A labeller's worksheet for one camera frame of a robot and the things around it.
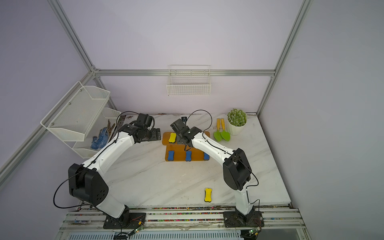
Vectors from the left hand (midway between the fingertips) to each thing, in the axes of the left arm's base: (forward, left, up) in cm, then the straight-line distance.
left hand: (151, 137), depth 86 cm
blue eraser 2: (-4, -21, -15) cm, 26 cm away
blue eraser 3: (-4, -33, -16) cm, 37 cm away
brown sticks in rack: (+10, +30, -3) cm, 32 cm away
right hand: (+2, -20, -3) cm, 20 cm away
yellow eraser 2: (-28, -33, -15) cm, 46 cm away
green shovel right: (+14, -48, -16) cm, 53 cm away
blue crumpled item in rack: (-1, +30, -2) cm, 30 cm away
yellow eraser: (0, -12, -2) cm, 12 cm away
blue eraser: (-4, -10, -15) cm, 18 cm away
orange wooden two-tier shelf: (0, -15, -17) cm, 22 cm away
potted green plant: (+16, -53, -2) cm, 56 cm away
